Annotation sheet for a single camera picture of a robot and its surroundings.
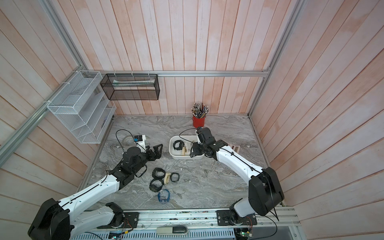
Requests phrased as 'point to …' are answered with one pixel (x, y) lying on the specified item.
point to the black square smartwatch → (171, 177)
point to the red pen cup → (198, 122)
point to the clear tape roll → (128, 140)
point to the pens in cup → (199, 111)
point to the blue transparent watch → (163, 196)
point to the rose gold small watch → (187, 148)
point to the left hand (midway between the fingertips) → (157, 147)
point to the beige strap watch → (167, 178)
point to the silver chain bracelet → (172, 191)
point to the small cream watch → (183, 151)
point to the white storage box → (177, 154)
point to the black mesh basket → (131, 86)
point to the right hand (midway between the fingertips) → (195, 145)
